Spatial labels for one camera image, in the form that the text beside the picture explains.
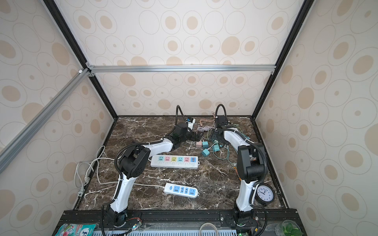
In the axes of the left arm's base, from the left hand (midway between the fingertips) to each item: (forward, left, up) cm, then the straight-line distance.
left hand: (203, 128), depth 95 cm
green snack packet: (-54, +62, -8) cm, 83 cm away
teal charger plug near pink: (-5, -2, -11) cm, 13 cm away
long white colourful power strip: (-18, +14, -11) cm, 25 cm away
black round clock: (-37, -32, -10) cm, 50 cm away
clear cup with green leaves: (-53, -38, -7) cm, 65 cm away
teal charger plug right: (-8, -9, -10) cm, 16 cm away
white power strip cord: (-25, +74, -12) cm, 80 cm away
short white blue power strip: (-35, +14, -10) cm, 39 cm away
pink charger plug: (-5, +3, -11) cm, 12 cm away
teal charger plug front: (-11, -2, -11) cm, 16 cm away
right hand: (-2, -11, -6) cm, 13 cm away
